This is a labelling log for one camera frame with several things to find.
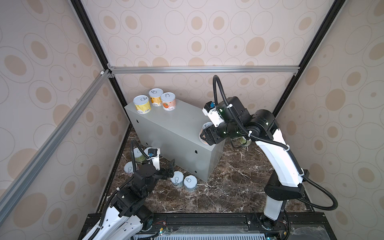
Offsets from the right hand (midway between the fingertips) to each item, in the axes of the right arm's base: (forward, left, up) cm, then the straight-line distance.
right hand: (207, 132), depth 62 cm
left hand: (-4, +17, -14) cm, 23 cm away
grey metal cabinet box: (+3, +13, -4) cm, 14 cm away
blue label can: (-8, +16, -32) cm, 36 cm away
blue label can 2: (-9, +8, -32) cm, 35 cm away
